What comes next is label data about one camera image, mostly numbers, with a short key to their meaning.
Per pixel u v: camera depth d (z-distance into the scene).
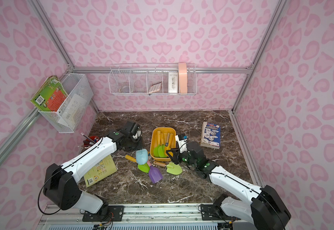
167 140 1.00
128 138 0.65
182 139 0.69
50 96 0.71
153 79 1.01
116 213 0.73
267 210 0.39
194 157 0.60
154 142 1.00
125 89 0.94
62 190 0.41
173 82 0.93
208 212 0.72
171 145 0.98
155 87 0.93
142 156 0.82
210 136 1.01
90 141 0.91
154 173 0.86
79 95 0.90
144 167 0.86
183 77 0.82
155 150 0.95
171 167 0.88
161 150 0.94
